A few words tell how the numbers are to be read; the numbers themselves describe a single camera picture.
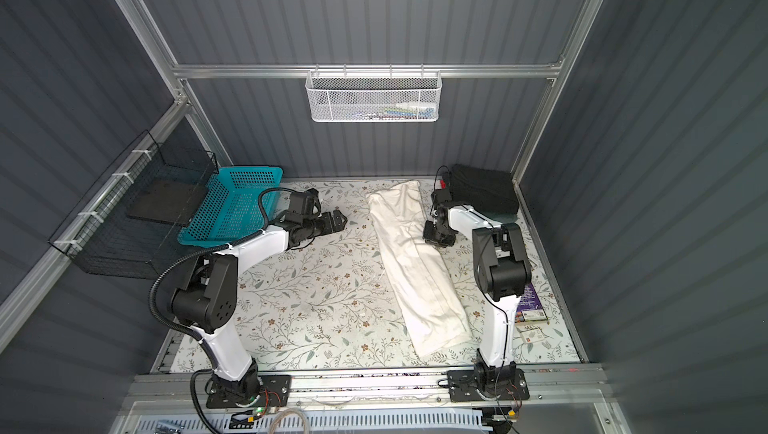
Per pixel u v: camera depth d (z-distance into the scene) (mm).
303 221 760
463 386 737
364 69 882
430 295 889
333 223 867
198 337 524
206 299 492
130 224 719
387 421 770
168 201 774
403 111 931
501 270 548
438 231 871
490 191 1049
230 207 1118
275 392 724
